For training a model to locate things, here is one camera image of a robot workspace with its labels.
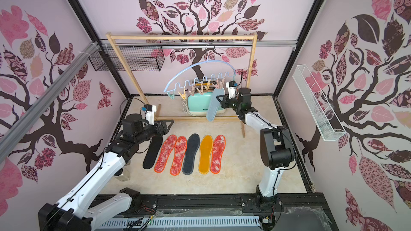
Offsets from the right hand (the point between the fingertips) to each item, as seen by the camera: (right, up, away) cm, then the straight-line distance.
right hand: (217, 97), depth 90 cm
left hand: (-24, -14, -14) cm, 32 cm away
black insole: (-37, -30, +2) cm, 48 cm away
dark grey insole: (-14, -29, +2) cm, 32 cm away
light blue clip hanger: (-13, +23, +12) cm, 29 cm away
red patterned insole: (-31, -33, 0) cm, 45 cm away
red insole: (+1, -29, +2) cm, 29 cm away
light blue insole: (-2, -4, +1) cm, 5 cm away
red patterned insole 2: (-22, -31, +2) cm, 38 cm away
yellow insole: (-6, -30, +2) cm, 30 cm away
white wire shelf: (+45, -13, -26) cm, 53 cm away
